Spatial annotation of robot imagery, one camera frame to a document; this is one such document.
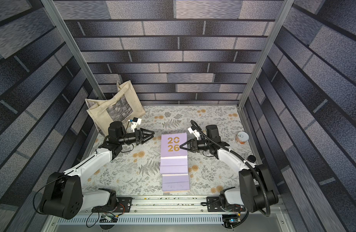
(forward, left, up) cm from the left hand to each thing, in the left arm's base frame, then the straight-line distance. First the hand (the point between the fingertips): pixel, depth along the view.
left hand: (153, 135), depth 75 cm
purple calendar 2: (-19, -12, -18) cm, 29 cm away
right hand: (-4, -14, -6) cm, 16 cm away
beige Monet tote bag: (+27, +26, -6) cm, 37 cm away
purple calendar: (-10, -11, -7) cm, 17 cm away
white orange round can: (+10, -56, -18) cm, 59 cm away
